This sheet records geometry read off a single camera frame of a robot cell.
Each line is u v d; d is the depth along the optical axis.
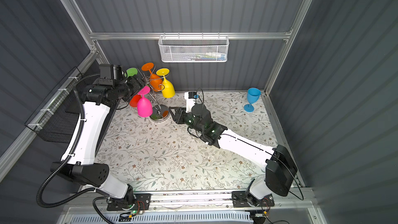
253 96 0.98
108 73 0.51
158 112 1.06
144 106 0.81
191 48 1.24
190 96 0.63
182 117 0.63
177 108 0.63
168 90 0.93
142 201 0.73
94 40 0.91
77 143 0.42
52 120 0.65
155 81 0.94
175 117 0.62
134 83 0.64
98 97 0.46
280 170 0.40
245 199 0.67
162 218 0.77
